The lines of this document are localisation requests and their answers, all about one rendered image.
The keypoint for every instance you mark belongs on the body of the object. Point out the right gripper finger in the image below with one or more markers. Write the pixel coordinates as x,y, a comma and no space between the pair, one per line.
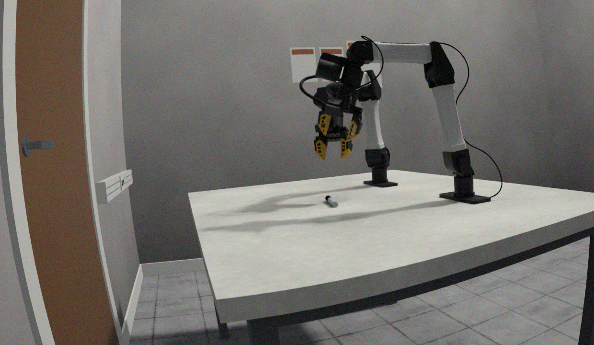
321,149
344,152

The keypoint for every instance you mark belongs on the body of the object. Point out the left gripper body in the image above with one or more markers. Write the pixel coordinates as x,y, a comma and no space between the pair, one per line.
355,110

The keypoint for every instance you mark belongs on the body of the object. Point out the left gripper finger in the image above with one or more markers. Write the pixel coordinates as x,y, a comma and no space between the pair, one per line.
327,121
349,136

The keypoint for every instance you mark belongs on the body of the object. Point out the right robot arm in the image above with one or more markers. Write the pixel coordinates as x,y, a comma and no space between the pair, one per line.
376,156

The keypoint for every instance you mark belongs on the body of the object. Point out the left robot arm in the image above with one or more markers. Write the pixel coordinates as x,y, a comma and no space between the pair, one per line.
439,73

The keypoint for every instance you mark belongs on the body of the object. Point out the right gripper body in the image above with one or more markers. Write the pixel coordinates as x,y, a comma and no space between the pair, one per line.
336,134

